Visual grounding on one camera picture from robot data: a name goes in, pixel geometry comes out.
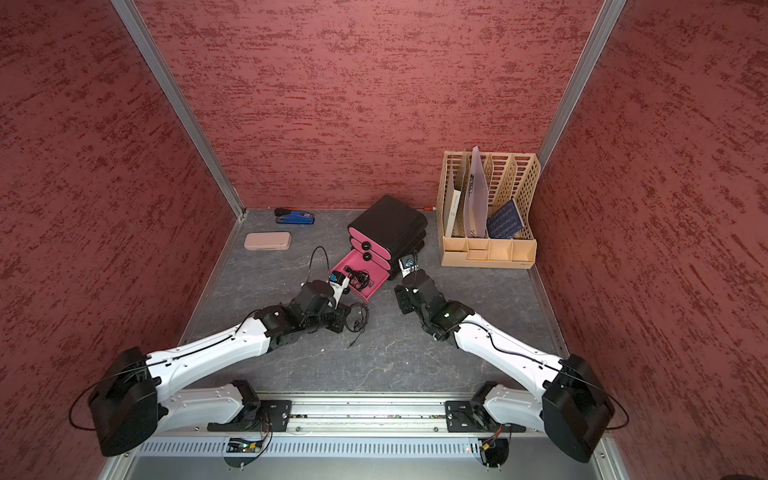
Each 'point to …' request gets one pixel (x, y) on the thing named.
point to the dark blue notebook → (505, 221)
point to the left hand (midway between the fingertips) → (347, 315)
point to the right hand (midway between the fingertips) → (407, 289)
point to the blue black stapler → (286, 215)
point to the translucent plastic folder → (476, 204)
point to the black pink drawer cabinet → (380, 237)
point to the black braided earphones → (370, 284)
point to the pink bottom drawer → (358, 261)
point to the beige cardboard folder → (455, 200)
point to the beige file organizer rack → (509, 176)
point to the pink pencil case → (267, 241)
